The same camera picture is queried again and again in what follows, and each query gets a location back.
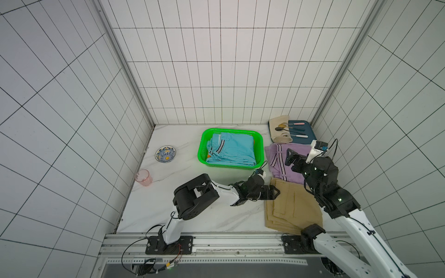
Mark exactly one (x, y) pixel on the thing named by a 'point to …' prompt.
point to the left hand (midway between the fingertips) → (270, 196)
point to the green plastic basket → (259, 147)
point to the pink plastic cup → (143, 177)
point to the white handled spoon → (303, 136)
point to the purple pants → (276, 154)
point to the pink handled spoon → (287, 124)
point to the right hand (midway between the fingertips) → (290, 151)
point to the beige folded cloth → (282, 136)
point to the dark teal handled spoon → (280, 128)
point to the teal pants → (230, 148)
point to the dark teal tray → (308, 131)
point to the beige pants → (295, 208)
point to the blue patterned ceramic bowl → (165, 153)
